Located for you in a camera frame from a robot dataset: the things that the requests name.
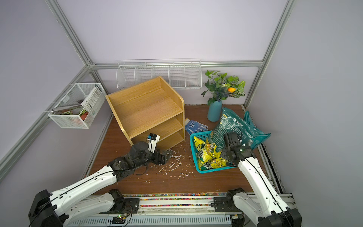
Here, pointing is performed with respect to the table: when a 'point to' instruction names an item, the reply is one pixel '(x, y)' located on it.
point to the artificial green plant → (220, 87)
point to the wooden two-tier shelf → (153, 107)
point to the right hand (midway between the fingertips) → (227, 152)
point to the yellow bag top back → (206, 164)
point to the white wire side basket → (78, 91)
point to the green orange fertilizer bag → (246, 130)
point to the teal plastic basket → (204, 136)
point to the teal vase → (214, 111)
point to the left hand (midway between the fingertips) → (166, 152)
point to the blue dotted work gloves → (192, 126)
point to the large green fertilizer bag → (230, 121)
